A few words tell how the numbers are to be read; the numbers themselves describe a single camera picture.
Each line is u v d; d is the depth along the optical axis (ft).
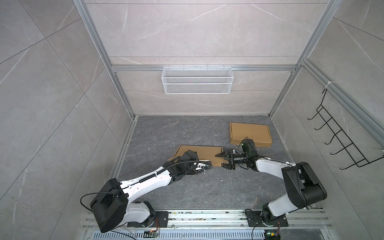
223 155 2.57
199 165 2.20
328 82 2.29
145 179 1.58
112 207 1.34
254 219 2.40
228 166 2.56
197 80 3.29
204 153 2.68
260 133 3.75
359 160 1.93
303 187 1.47
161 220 2.40
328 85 2.30
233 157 2.54
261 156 2.25
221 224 2.40
